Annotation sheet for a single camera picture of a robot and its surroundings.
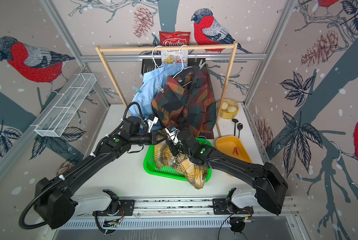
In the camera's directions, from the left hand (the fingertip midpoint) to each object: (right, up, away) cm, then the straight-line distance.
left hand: (169, 135), depth 73 cm
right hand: (-1, -3, +5) cm, 6 cm away
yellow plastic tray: (+40, -10, +24) cm, 48 cm away
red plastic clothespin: (+40, -12, +20) cm, 47 cm away
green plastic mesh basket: (-12, -19, +13) cm, 26 cm away
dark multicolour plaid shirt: (+10, +19, +16) cm, 26 cm away
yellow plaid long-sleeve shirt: (+13, -19, +1) cm, 24 cm away
